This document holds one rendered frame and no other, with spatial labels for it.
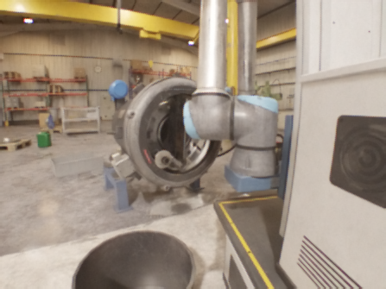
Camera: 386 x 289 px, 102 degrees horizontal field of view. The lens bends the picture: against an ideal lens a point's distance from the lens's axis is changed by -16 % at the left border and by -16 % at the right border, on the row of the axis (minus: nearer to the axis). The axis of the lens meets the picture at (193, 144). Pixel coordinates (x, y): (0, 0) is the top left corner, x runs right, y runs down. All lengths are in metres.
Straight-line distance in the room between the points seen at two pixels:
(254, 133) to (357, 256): 0.43
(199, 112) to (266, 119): 0.23
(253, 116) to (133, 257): 0.63
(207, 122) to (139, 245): 0.48
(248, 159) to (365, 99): 0.41
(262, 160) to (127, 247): 0.54
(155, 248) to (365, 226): 0.58
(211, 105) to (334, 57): 0.41
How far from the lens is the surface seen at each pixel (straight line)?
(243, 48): 0.93
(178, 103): 1.16
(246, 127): 0.64
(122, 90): 1.79
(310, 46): 0.63
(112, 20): 12.80
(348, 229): 0.40
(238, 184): 0.65
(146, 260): 0.75
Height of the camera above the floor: 0.76
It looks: 10 degrees down
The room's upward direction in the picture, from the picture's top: straight up
